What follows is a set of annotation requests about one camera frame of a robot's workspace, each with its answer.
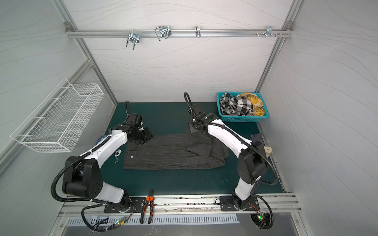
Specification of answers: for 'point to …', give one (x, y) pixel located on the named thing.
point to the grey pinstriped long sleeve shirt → (196, 150)
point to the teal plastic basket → (236, 118)
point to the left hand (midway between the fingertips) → (155, 135)
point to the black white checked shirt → (236, 105)
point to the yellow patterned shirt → (258, 105)
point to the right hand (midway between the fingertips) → (198, 121)
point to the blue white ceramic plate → (100, 138)
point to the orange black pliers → (149, 201)
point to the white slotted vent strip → (157, 220)
